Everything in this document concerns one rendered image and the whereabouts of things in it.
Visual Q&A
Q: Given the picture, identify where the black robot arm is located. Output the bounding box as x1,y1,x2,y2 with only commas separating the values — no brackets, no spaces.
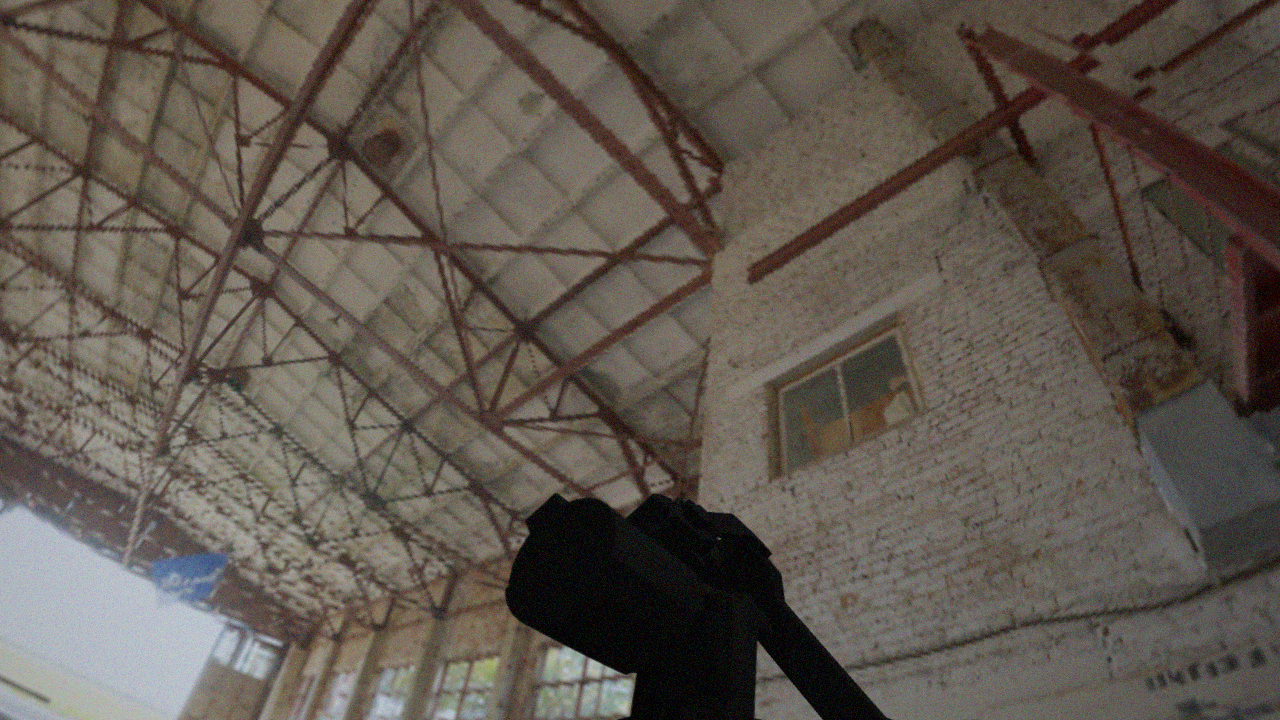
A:
506,493,893,720

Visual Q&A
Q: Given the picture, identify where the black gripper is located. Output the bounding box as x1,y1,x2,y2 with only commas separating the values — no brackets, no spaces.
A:
617,685,762,720

